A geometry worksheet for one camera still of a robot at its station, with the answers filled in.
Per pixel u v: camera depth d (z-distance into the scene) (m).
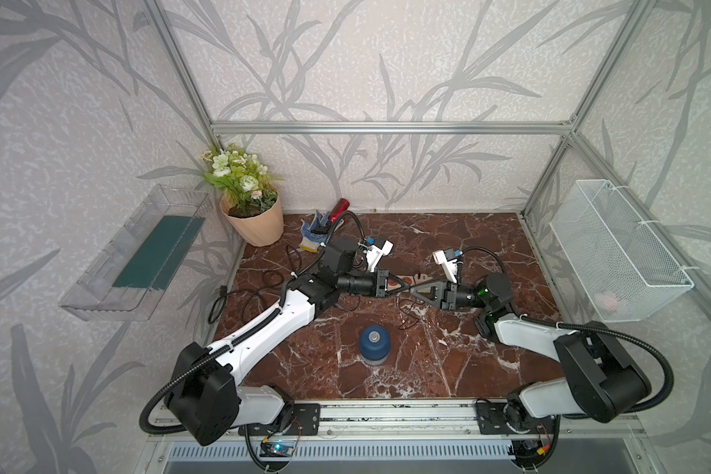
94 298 0.58
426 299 0.69
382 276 0.64
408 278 0.71
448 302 0.67
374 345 0.76
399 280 0.70
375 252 0.69
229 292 1.00
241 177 0.91
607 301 0.72
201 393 0.39
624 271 0.61
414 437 0.72
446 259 0.69
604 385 0.43
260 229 0.99
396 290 0.69
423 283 0.69
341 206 1.20
